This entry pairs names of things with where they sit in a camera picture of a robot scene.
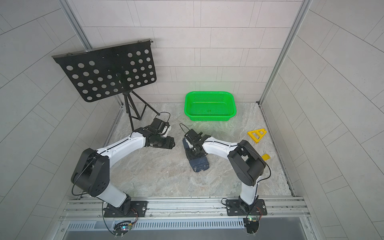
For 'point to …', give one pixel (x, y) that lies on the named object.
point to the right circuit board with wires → (252, 225)
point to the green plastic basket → (210, 106)
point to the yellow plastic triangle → (257, 135)
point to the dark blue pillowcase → (199, 164)
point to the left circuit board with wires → (122, 227)
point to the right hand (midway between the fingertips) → (189, 156)
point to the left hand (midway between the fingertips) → (174, 143)
